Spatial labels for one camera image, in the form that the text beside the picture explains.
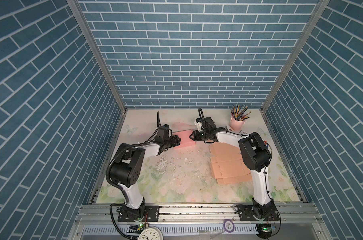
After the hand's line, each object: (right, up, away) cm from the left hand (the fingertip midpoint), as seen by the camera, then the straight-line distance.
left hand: (178, 140), depth 97 cm
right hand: (+8, +3, +2) cm, 8 cm away
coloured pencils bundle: (+42, +19, +7) cm, 46 cm away
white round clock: (-10, -38, -32) cm, 50 cm away
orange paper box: (+31, -14, -8) cm, 35 cm away
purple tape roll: (+24, -38, -27) cm, 52 cm away
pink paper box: (+4, +2, +1) cm, 5 cm away
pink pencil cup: (+40, +9, +7) cm, 42 cm away
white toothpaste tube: (+34, +1, -36) cm, 50 cm away
